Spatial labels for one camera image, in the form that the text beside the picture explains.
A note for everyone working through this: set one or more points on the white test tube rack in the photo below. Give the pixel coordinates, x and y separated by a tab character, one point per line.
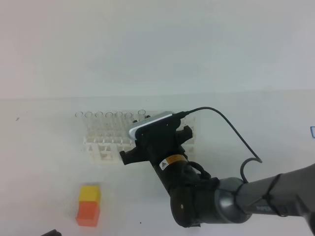
105	153

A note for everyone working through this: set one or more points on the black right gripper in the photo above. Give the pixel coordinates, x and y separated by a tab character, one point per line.
158	142

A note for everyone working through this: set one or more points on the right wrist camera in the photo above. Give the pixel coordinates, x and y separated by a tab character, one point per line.
131	130

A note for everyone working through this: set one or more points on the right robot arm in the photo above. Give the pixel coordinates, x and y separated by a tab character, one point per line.
196	197

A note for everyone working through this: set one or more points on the clear glass test tube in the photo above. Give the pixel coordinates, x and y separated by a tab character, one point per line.
141	115

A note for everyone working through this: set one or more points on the blue marker at edge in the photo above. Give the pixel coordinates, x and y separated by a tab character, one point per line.
312	129

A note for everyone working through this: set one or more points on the clear tube in rack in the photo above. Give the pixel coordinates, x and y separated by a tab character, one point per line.
110	126
89	120
100	126
119	125
84	123
128	120

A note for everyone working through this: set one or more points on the yellow block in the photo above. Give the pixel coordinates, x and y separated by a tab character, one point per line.
90	193

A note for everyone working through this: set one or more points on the orange block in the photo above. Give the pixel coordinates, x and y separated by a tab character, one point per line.
88	214

